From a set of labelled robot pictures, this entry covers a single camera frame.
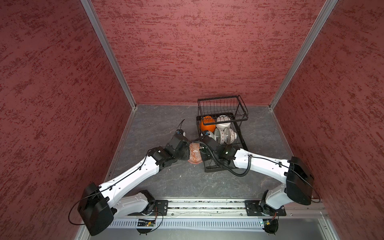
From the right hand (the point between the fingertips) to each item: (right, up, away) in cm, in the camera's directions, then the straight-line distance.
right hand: (202, 153), depth 82 cm
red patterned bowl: (-4, -3, +1) cm, 5 cm away
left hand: (-9, 0, -2) cm, 9 cm away
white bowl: (+16, +20, +22) cm, 33 cm away
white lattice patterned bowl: (+18, +9, +10) cm, 22 cm away
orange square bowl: (+3, +18, +22) cm, 29 cm away
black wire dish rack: (+20, +27, +11) cm, 35 cm away
